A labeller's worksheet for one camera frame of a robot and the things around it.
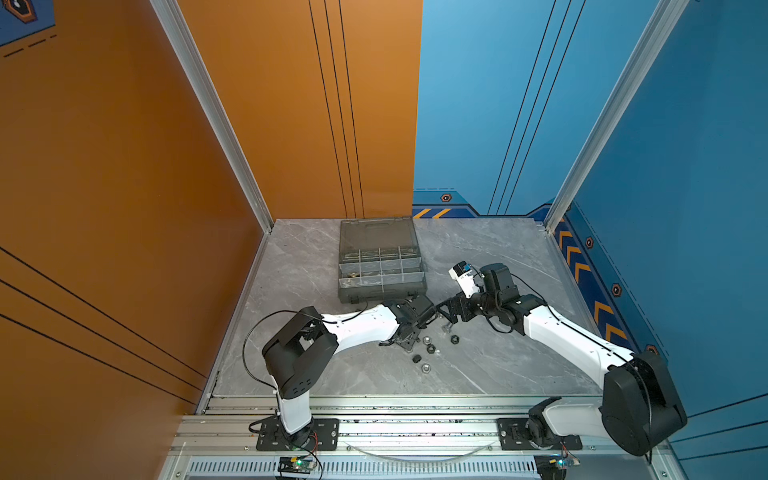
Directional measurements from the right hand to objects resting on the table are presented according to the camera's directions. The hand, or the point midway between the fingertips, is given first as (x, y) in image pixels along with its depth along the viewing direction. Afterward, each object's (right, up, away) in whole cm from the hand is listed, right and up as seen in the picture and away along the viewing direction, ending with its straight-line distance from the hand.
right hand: (446, 301), depth 85 cm
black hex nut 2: (-8, -16, 0) cm, 18 cm away
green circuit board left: (-39, -37, -14) cm, 55 cm away
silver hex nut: (-4, -14, +2) cm, 15 cm away
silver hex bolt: (+1, -9, +6) cm, 11 cm away
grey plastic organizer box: (-20, +11, +21) cm, 31 cm away
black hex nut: (+3, -12, +4) cm, 13 cm away
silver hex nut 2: (-6, -18, -2) cm, 19 cm away
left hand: (-12, -10, +5) cm, 16 cm away
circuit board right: (+23, -37, -14) cm, 46 cm away
